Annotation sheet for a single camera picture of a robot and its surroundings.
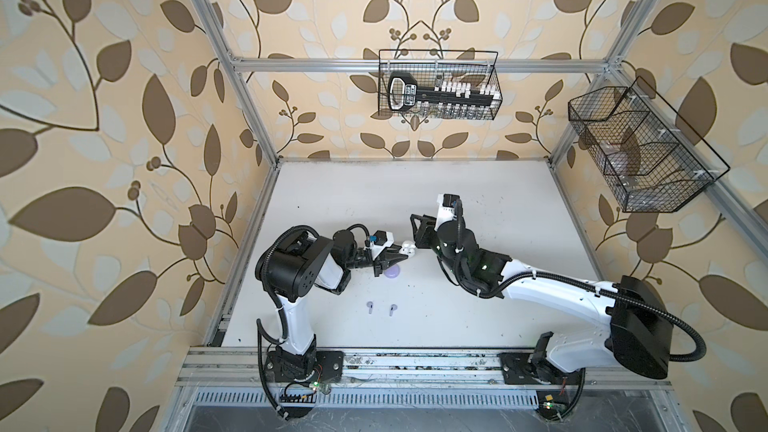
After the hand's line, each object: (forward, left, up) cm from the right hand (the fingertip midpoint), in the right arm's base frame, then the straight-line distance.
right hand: (416, 220), depth 77 cm
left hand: (-2, +2, -13) cm, 13 cm away
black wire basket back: (+31, -6, +12) cm, 34 cm away
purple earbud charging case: (-5, +7, -19) cm, 21 cm away
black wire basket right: (+8, -58, +13) cm, 60 cm away
